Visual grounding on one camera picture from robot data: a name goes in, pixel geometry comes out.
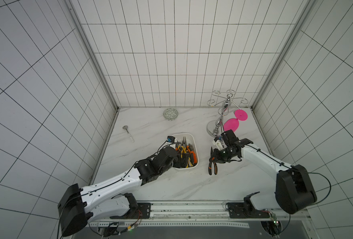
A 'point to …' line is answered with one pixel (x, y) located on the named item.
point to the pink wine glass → (233, 123)
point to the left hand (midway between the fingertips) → (178, 156)
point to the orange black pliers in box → (193, 157)
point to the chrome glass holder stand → (213, 127)
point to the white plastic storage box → (190, 139)
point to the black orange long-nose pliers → (210, 167)
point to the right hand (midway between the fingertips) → (206, 160)
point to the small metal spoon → (125, 127)
